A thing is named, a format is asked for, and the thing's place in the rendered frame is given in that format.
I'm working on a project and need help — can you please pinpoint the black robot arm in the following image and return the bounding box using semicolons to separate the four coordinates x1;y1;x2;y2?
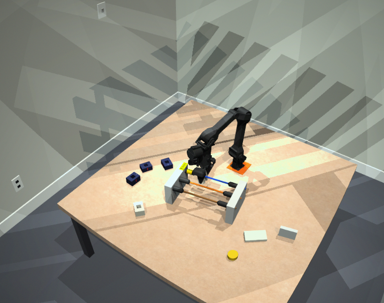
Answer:
187;107;251;170

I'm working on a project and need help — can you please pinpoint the yellow short cylinder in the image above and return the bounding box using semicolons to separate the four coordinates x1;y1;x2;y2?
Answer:
227;250;238;261

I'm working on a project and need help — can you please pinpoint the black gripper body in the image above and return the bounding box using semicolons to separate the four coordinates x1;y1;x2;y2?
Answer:
192;155;216;177

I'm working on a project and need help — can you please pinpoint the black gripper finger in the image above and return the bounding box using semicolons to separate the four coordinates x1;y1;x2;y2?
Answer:
206;164;214;175
198;174;206;183

